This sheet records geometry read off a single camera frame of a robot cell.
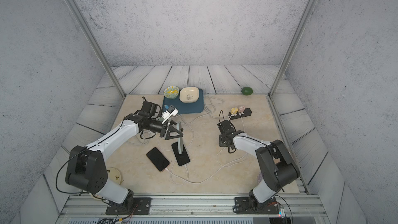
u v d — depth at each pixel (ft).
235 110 3.35
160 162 2.86
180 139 2.37
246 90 3.89
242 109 3.44
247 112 3.52
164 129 2.25
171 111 2.33
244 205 2.39
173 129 2.32
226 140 2.24
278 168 1.47
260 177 1.60
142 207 2.39
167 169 2.77
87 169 1.45
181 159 2.89
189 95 3.85
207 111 3.63
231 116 3.44
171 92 3.89
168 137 2.25
